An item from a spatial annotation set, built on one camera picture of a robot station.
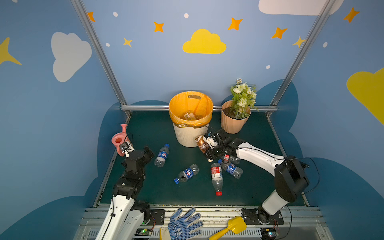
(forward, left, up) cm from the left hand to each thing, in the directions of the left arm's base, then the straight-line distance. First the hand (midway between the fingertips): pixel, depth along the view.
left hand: (143, 149), depth 75 cm
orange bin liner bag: (+37, -27, +1) cm, 46 cm away
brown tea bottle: (+7, -32, -6) cm, 33 cm away
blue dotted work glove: (-31, -19, -21) cm, 42 cm away
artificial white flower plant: (+31, -56, +9) cm, 65 cm away
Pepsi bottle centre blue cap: (-4, -26, -16) cm, 31 cm away
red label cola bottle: (-8, -40, -16) cm, 44 cm away
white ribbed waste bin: (+14, -21, -7) cm, 27 cm away
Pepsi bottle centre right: (-3, -49, -16) cm, 52 cm away
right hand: (+6, -35, -11) cm, 37 cm away
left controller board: (-33, -3, -22) cm, 40 cm away
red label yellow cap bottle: (+5, -47, -18) cm, 50 cm away
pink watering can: (+13, +20, -9) cm, 25 cm away
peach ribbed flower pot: (+29, -53, -6) cm, 60 cm away
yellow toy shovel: (-30, -48, -20) cm, 60 cm away
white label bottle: (+29, -24, -6) cm, 38 cm away
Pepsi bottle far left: (+3, -5, -19) cm, 20 cm away
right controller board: (-33, -63, -22) cm, 75 cm away
